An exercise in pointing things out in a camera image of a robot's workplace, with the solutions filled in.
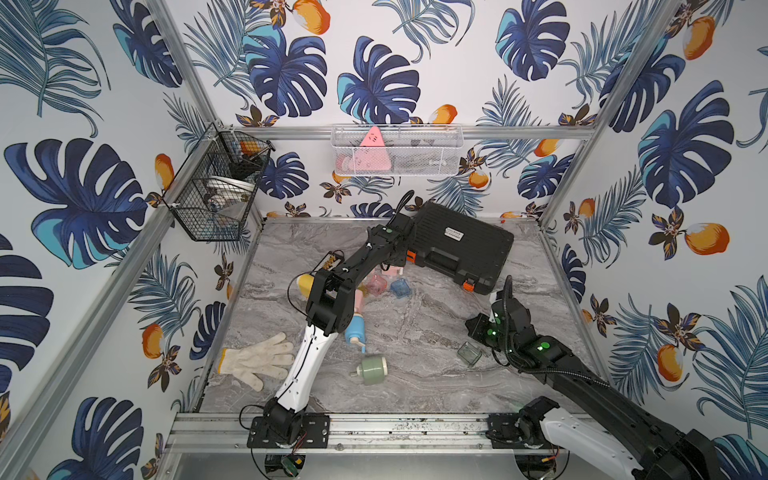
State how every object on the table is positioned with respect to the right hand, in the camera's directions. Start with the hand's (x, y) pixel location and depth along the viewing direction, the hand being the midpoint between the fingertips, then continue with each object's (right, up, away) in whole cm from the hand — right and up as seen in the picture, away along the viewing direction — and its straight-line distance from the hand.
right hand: (466, 321), depth 83 cm
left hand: (-20, +19, +20) cm, 34 cm away
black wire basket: (-70, +35, 0) cm, 78 cm away
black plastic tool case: (+6, +19, +21) cm, 29 cm away
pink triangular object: (-27, +48, +8) cm, 56 cm away
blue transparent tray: (-17, +7, +18) cm, 26 cm away
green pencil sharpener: (-26, -11, -6) cm, 28 cm away
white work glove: (-62, -13, +3) cm, 63 cm away
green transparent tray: (+2, -10, +5) cm, 12 cm away
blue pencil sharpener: (-31, -4, +2) cm, 31 cm away
